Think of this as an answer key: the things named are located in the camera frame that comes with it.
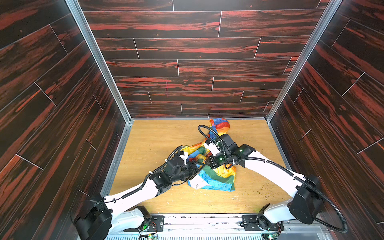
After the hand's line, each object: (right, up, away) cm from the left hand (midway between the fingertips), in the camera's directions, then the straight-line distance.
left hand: (205, 168), depth 74 cm
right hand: (+2, +3, +6) cm, 7 cm away
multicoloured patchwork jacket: (+10, -8, +7) cm, 15 cm away
